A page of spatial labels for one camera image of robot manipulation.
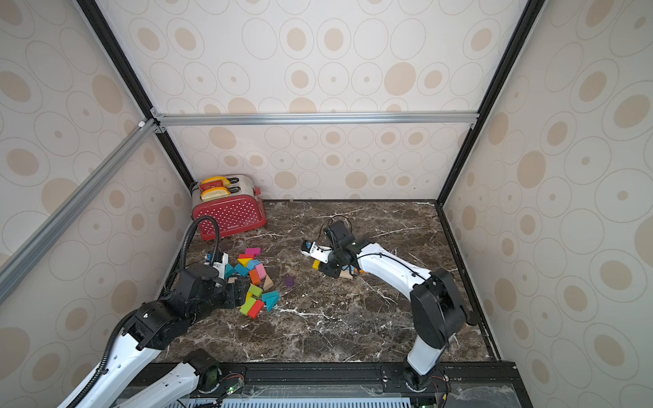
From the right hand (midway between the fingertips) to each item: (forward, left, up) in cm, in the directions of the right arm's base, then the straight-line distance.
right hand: (322, 266), depth 87 cm
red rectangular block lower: (-13, +22, -8) cm, 27 cm away
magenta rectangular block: (+12, +29, -9) cm, 33 cm away
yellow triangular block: (+5, +30, -6) cm, 31 cm away
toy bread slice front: (+23, +42, +12) cm, 49 cm away
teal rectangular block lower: (-7, +18, -9) cm, 22 cm away
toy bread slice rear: (+27, +43, +14) cm, 53 cm away
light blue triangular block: (+5, +28, -8) cm, 29 cm away
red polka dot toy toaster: (+22, +33, +4) cm, 40 cm away
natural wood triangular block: (-3, +20, -8) cm, 21 cm away
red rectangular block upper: (+8, +31, -8) cm, 33 cm away
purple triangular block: (0, +13, -10) cm, 16 cm away
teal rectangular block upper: (+3, +32, -9) cm, 33 cm away
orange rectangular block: (-14, -12, +22) cm, 29 cm away
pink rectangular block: (+2, +24, -8) cm, 25 cm away
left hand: (-13, +20, +11) cm, 26 cm away
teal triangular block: (-10, +17, -8) cm, 21 cm away
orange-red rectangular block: (0, +26, -8) cm, 27 cm away
